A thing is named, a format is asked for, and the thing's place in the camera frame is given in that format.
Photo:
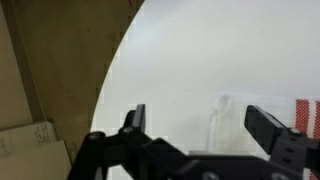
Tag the white towel with red stripes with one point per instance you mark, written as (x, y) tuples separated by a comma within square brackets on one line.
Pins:
[(230, 126)]

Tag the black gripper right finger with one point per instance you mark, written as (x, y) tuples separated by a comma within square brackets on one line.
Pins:
[(261, 128)]

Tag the cardboard box with printed label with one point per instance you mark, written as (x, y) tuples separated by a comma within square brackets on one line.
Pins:
[(23, 138)]

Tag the plain flat cardboard box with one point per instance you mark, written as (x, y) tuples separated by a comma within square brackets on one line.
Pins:
[(33, 165)]

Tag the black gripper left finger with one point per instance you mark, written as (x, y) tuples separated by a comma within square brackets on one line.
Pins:
[(139, 116)]

